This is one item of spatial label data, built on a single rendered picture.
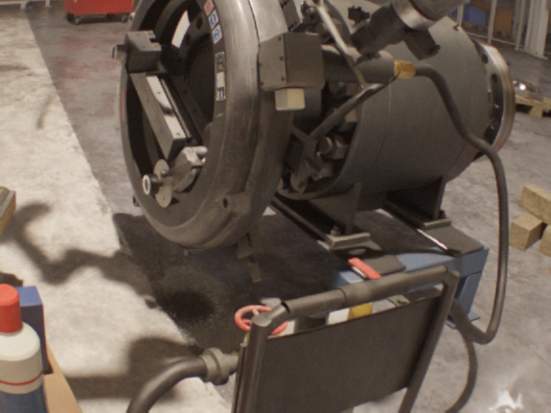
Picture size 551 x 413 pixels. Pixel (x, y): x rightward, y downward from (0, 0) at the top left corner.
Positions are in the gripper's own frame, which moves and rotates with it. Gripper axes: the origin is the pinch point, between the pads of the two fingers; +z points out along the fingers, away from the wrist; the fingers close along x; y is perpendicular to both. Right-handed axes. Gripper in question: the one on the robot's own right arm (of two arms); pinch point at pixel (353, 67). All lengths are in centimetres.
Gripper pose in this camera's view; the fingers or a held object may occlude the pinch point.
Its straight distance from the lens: 132.3
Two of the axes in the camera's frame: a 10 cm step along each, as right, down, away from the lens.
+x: -7.5, 3.3, -5.8
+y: -4.4, -9.0, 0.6
